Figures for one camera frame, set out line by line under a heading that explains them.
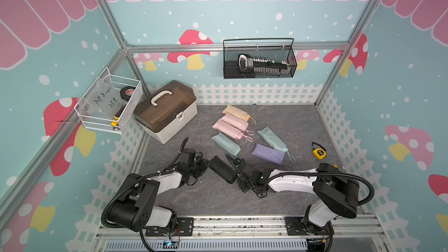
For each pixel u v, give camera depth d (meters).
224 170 0.89
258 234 0.74
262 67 0.87
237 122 1.09
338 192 0.44
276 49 0.89
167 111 0.90
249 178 0.66
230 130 1.03
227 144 0.97
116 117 0.63
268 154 0.93
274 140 0.99
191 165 0.76
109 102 0.70
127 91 0.80
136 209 0.44
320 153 0.94
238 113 1.11
